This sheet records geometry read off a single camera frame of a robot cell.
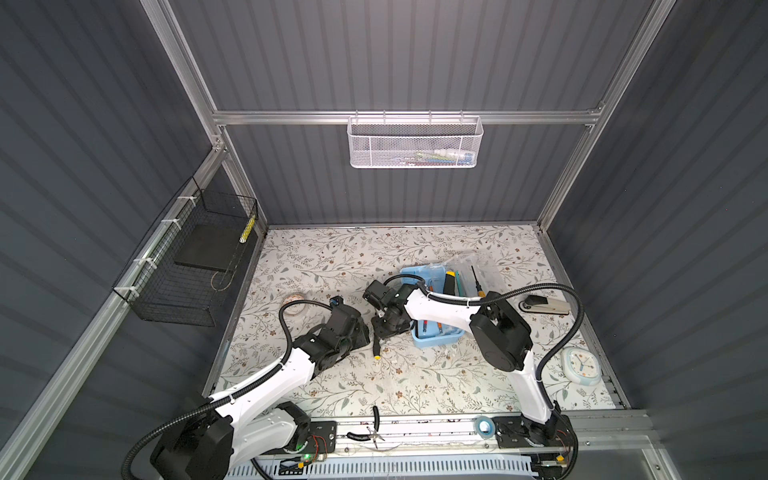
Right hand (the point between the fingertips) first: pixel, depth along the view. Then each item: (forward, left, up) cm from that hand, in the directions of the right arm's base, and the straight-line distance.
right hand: (383, 335), depth 92 cm
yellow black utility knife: (+14, -21, +8) cm, 26 cm away
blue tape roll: (-25, -26, 0) cm, 36 cm away
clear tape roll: (-10, -56, +2) cm, 57 cm away
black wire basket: (+3, +48, +29) cm, 56 cm away
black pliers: (-27, +2, +1) cm, 27 cm away
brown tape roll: (+13, +31, +2) cm, 33 cm away
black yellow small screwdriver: (-4, +2, +2) cm, 5 cm away
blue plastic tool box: (+15, -28, +11) cm, 33 cm away
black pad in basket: (+9, +42, +33) cm, 54 cm away
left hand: (-2, +5, +8) cm, 10 cm away
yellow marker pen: (+16, +37, +29) cm, 50 cm away
